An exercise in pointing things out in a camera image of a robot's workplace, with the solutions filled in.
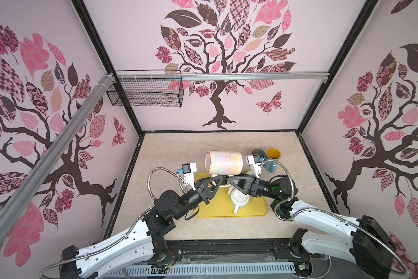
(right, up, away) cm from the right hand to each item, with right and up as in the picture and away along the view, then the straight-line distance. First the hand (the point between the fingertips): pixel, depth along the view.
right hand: (230, 180), depth 59 cm
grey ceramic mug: (+20, +9, +36) cm, 42 cm away
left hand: (-2, -1, 0) cm, 2 cm away
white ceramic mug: (+6, -13, +21) cm, 25 cm away
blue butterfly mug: (+29, +8, +41) cm, 50 cm away
